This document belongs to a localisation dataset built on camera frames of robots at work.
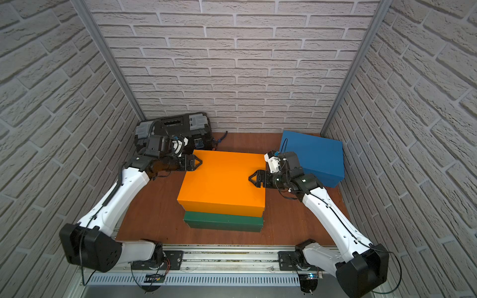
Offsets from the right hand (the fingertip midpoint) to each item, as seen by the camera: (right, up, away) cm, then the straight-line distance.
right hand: (259, 179), depth 75 cm
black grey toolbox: (-33, +25, +24) cm, 48 cm away
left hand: (-27, +8, +3) cm, 28 cm away
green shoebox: (-15, -18, 0) cm, 24 cm away
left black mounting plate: (-36, -34, -1) cm, 49 cm away
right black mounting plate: (+11, -34, -2) cm, 36 cm away
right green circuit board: (+20, -38, -4) cm, 43 cm away
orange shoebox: (-15, -2, -5) cm, 16 cm away
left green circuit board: (-42, -39, -4) cm, 57 cm away
